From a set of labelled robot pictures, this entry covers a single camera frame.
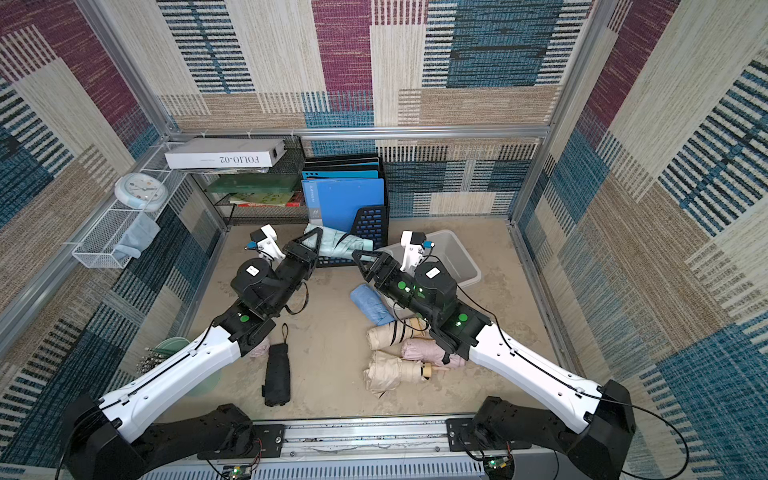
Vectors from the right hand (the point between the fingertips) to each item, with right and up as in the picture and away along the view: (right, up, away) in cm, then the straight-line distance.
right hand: (357, 258), depth 63 cm
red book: (-24, +18, +37) cm, 48 cm away
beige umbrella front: (+6, -30, +15) cm, 34 cm away
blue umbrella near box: (+1, -14, +31) cm, 34 cm away
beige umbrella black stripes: (+9, -22, +24) cm, 34 cm away
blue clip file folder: (-10, +16, +28) cm, 34 cm away
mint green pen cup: (-48, -22, +13) cm, 54 cm away
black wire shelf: (-23, +28, +27) cm, 45 cm away
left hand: (-8, +6, +4) cm, 11 cm away
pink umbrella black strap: (+18, -26, +18) cm, 36 cm away
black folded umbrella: (-23, -35, +16) cm, 45 cm away
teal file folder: (-8, +25, +31) cm, 40 cm away
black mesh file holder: (+1, +10, +28) cm, 30 cm away
